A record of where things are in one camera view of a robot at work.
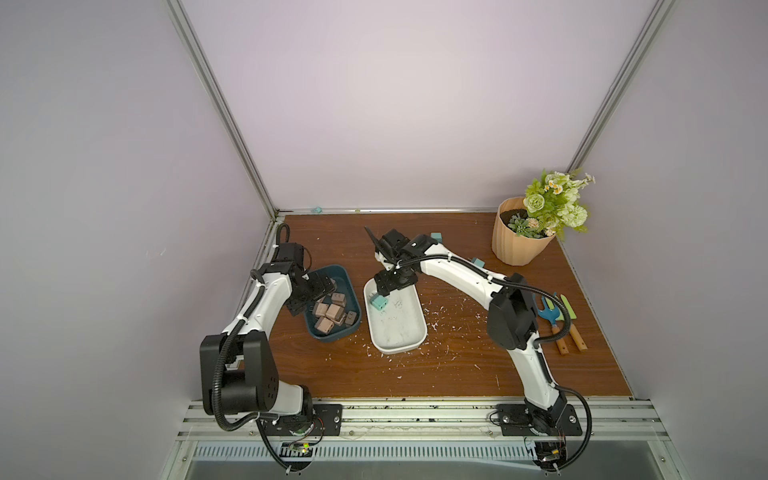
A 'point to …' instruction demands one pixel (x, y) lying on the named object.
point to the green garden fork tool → (572, 316)
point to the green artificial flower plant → (551, 202)
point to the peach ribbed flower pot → (508, 246)
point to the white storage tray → (401, 324)
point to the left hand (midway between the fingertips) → (325, 291)
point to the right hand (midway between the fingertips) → (387, 284)
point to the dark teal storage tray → (344, 285)
